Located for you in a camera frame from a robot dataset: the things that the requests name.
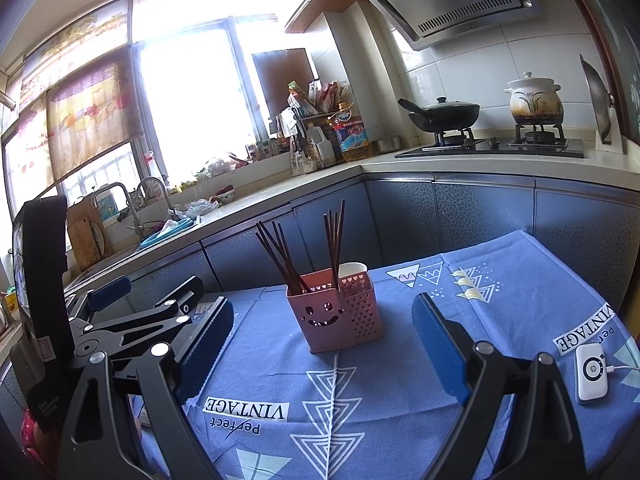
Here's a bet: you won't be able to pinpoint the pile of food packets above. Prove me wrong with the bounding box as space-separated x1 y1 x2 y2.
287 80 351 126

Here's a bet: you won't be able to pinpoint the blue printed tablecloth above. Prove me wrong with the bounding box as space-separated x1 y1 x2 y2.
127 230 640 480

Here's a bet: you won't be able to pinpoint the curved steel faucet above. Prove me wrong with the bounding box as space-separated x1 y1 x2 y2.
135 176 173 218

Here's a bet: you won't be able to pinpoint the dark brown board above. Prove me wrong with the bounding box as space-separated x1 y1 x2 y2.
251 48 318 136

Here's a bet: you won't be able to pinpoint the steel range hood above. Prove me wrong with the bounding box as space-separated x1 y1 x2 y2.
350 0 543 51

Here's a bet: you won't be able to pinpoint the wooden cutting board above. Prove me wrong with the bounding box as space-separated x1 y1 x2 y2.
66 195 108 271

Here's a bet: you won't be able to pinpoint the printed window blind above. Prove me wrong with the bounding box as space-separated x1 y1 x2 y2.
47 55 146 181

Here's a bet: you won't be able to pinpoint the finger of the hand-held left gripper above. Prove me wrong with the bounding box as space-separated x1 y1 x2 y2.
75 275 206 361
65 275 133 331

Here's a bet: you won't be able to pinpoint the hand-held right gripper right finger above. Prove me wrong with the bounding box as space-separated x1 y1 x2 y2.
411 291 588 480

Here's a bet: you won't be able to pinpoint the white portable router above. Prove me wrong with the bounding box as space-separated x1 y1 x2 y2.
574 345 610 405

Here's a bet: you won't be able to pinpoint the pink utensil holder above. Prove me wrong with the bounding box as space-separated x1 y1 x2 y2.
286 266 385 355

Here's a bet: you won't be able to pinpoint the white clay pot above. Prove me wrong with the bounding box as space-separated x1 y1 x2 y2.
504 72 566 126

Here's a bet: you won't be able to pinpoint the white plastic bag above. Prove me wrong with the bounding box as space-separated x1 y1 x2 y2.
185 199 221 218

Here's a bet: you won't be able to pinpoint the steel pot lid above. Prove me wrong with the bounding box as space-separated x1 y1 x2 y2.
580 54 617 146

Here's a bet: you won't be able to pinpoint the bundle of wooden chopsticks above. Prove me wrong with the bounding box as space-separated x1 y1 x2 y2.
255 199 347 295

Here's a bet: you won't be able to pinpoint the person's left forearm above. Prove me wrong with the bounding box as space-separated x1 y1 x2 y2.
20 407 66 480

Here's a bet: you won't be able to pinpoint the teal plastic basin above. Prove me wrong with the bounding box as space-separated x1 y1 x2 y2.
140 217 201 248

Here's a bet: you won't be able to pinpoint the grey kitchen counter cabinets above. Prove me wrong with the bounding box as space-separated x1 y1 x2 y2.
65 152 640 321

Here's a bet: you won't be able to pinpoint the white plastic jug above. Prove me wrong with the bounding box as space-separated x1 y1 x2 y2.
305 125 337 168

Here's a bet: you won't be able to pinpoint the black gas stove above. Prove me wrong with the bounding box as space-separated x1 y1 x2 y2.
395 125 586 160

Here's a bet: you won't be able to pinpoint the tall steel faucet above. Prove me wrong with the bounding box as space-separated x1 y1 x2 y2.
92 182 146 238

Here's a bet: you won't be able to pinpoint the yellow cooking oil bottle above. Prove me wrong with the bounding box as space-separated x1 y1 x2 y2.
334 102 372 162

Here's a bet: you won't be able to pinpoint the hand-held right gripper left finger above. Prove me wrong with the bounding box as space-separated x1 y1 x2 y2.
57 296 236 480

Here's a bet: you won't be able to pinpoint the black wok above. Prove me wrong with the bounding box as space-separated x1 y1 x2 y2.
397 96 481 133

